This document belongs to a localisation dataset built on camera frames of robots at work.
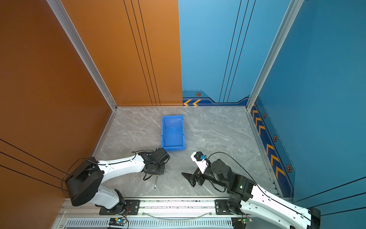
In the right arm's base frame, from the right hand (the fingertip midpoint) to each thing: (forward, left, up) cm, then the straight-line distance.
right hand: (187, 167), depth 68 cm
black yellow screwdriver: (-1, +19, -20) cm, 28 cm away
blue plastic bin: (+33, +11, -20) cm, 40 cm away
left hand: (+6, +16, -19) cm, 26 cm away
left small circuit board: (-19, +36, -20) cm, 45 cm away
